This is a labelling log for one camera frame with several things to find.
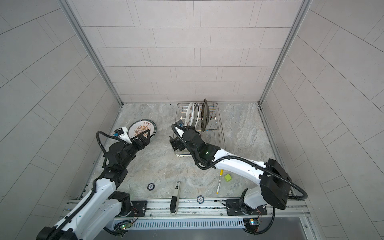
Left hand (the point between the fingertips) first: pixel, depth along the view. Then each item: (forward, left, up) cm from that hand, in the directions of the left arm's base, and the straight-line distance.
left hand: (149, 131), depth 77 cm
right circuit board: (-38, -51, -19) cm, 66 cm away
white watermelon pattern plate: (+22, -20, -14) cm, 33 cm away
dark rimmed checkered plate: (+22, -30, -14) cm, 40 cm away
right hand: (-2, -15, +1) cm, 15 cm away
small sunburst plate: (+14, +13, -17) cm, 25 cm away
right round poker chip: (-28, -27, -19) cm, 43 cm away
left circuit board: (-39, +7, -15) cm, 43 cm away
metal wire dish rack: (+9, -36, -18) cm, 41 cm away
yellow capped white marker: (-16, -39, -19) cm, 46 cm away
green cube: (-18, -42, -17) cm, 49 cm away
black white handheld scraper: (-32, -15, -13) cm, 38 cm away
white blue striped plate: (+17, -25, -4) cm, 30 cm away
